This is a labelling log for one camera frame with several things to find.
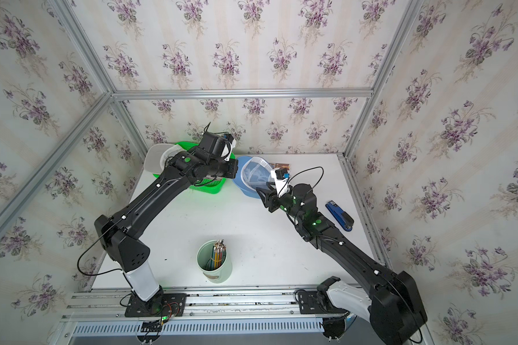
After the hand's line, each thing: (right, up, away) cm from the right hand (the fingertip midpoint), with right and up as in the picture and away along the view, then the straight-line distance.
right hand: (264, 186), depth 75 cm
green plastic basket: (-22, -1, +20) cm, 30 cm away
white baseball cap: (-54, +14, +31) cm, 63 cm away
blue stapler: (+35, -16, +16) cm, 41 cm away
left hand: (-9, +7, +4) cm, 12 cm away
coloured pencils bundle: (-15, -23, -5) cm, 28 cm away
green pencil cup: (-15, -28, -7) cm, 32 cm away
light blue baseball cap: (-4, +5, +21) cm, 22 cm away
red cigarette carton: (+11, +9, +40) cm, 42 cm away
